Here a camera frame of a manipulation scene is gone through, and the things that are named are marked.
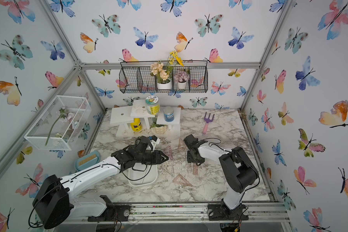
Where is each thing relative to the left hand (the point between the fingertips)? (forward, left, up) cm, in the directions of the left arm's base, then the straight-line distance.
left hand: (168, 158), depth 77 cm
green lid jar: (+25, +8, +15) cm, 31 cm away
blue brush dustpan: (+6, +54, -14) cm, 56 cm away
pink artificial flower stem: (+18, +53, +18) cm, 59 cm away
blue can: (+26, 0, +8) cm, 27 cm away
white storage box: (-9, +13, +7) cm, 17 cm away
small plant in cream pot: (+25, +8, -7) cm, 27 cm away
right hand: (+7, -15, -14) cm, 22 cm away
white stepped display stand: (+31, +31, +1) cm, 43 cm away
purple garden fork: (+39, -29, -16) cm, 51 cm away
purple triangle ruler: (+12, +1, -15) cm, 19 cm away
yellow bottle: (+28, +23, -7) cm, 37 cm away
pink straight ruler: (0, -15, -15) cm, 21 cm away
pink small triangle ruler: (-7, -9, -15) cm, 19 cm away
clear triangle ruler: (0, -4, -15) cm, 15 cm away
